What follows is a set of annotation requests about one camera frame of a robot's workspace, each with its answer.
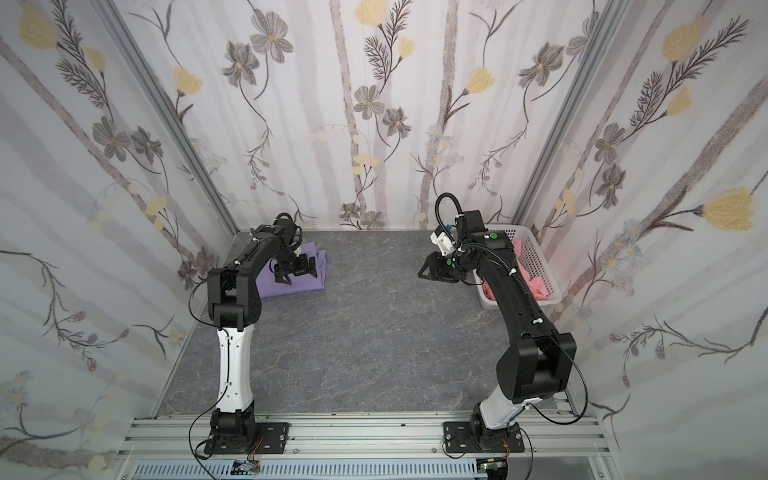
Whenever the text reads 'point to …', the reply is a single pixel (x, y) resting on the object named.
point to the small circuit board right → (496, 468)
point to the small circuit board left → (246, 467)
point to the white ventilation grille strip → (309, 470)
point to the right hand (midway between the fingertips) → (437, 270)
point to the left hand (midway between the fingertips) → (308, 272)
